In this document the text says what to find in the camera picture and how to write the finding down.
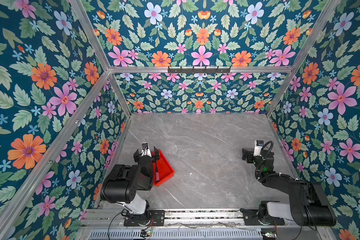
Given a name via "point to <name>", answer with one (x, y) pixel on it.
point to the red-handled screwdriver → (157, 176)
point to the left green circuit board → (145, 233)
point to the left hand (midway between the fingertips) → (146, 144)
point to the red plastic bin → (164, 168)
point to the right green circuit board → (271, 235)
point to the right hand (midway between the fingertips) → (251, 148)
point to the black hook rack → (198, 71)
